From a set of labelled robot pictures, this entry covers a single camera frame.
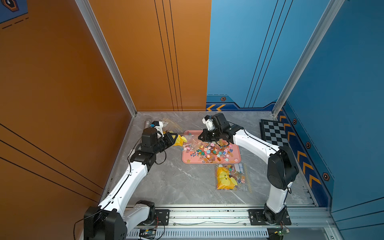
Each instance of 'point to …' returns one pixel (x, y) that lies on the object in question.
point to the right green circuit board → (281, 232)
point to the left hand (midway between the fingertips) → (178, 132)
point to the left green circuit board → (147, 233)
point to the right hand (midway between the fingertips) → (199, 137)
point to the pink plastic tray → (195, 151)
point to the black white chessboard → (274, 132)
